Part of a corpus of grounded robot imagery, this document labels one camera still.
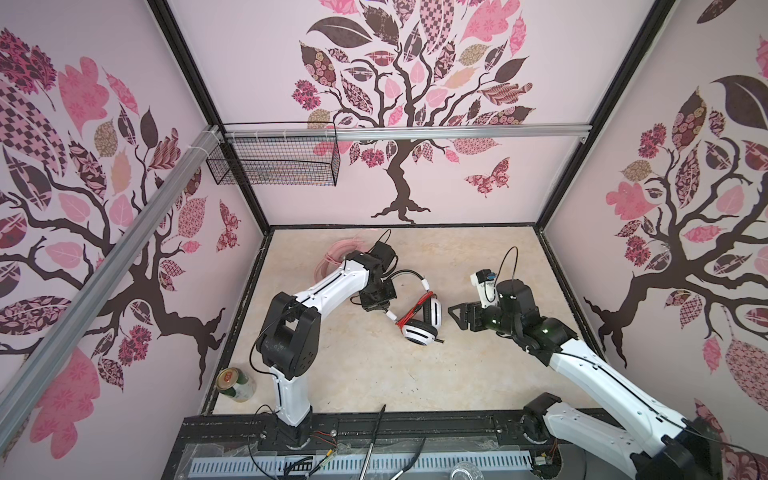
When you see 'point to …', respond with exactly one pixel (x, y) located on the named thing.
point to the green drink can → (236, 383)
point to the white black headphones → (421, 320)
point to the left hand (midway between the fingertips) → (388, 308)
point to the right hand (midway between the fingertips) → (458, 305)
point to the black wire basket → (279, 154)
